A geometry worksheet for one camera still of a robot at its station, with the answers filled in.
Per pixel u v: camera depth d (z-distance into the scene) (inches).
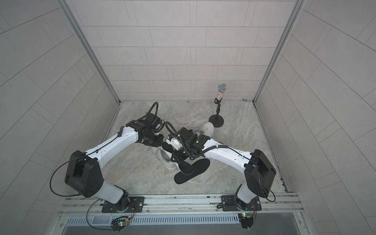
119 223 25.4
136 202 28.0
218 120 40.3
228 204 27.8
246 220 26.2
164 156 31.7
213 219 26.8
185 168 27.3
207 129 36.6
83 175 16.2
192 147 22.7
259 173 15.9
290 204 28.4
